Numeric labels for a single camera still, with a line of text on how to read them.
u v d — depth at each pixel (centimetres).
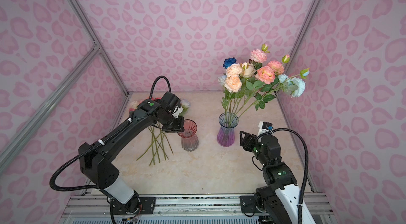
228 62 75
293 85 60
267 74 59
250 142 64
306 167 53
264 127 65
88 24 84
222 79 72
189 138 73
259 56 66
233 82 65
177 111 66
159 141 95
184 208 73
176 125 70
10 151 51
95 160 42
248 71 67
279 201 61
